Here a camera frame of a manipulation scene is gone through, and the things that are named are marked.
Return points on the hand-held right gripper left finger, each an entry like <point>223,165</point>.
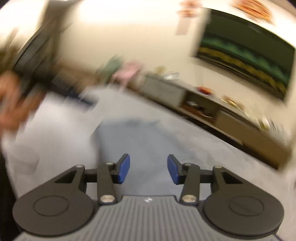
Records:
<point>123,168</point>

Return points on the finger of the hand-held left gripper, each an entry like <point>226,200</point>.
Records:
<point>78,98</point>

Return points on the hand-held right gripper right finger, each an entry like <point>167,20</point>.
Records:
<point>173,168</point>

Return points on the grey pants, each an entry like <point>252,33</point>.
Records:
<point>136,148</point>

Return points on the person's left hand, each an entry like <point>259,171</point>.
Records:
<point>13,102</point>

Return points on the green plastic child chair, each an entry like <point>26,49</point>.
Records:
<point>111,69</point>

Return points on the pink plastic child chair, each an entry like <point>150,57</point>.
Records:
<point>128,73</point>

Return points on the grey brown television cabinet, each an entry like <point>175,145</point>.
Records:
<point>231,125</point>

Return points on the red plate of fruit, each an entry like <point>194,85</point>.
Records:
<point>204,90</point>

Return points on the wide golden ornament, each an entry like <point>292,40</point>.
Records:
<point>230,101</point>

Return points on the person's dark clothing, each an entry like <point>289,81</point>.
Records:
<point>4,197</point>

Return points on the red Chinese knot decoration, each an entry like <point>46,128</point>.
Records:
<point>187,14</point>

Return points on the wall television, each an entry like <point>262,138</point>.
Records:
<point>247,53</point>

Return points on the red orange wall decoration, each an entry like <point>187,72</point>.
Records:
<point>254,9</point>

